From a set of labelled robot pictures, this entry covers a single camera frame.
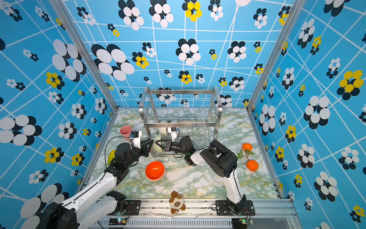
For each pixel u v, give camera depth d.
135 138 0.70
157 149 0.81
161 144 0.82
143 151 0.72
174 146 0.78
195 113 1.16
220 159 0.53
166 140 0.79
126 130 0.94
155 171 0.87
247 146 0.91
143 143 0.74
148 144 0.77
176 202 0.73
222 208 0.72
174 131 0.81
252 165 0.84
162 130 0.92
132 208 0.72
